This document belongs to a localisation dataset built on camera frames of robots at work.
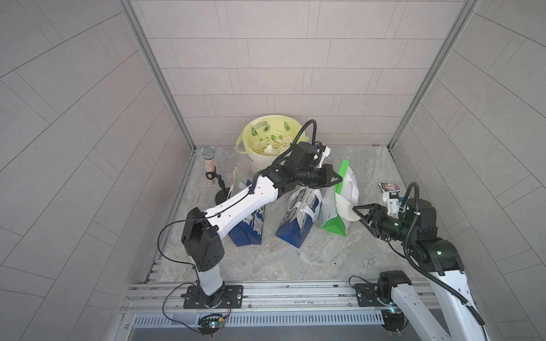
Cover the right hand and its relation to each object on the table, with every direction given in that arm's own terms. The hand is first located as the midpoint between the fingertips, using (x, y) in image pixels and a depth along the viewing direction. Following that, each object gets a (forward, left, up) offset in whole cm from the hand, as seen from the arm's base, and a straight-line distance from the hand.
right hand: (353, 213), depth 68 cm
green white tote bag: (+9, 0, +2) cm, 9 cm away
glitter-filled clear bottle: (+20, +47, +11) cm, 52 cm away
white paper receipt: (+2, +2, 0) cm, 3 cm away
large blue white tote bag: (+1, +35, -11) cm, 37 cm away
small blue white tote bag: (+2, +16, -1) cm, 17 cm away
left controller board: (-24, +48, -19) cm, 57 cm away
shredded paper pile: (+31, +26, +2) cm, 41 cm away
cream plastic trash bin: (+43, +28, -4) cm, 52 cm away
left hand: (+8, +2, +7) cm, 11 cm away
